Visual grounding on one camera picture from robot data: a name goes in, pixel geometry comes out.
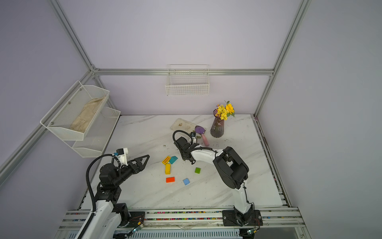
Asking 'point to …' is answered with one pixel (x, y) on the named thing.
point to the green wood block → (197, 170)
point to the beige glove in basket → (81, 123)
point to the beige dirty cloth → (180, 124)
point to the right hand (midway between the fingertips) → (191, 148)
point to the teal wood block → (173, 159)
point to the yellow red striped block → (166, 160)
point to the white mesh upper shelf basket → (76, 113)
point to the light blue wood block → (186, 181)
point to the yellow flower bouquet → (225, 111)
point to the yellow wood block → (167, 169)
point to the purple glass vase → (217, 128)
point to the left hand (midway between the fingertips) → (145, 158)
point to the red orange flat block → (170, 179)
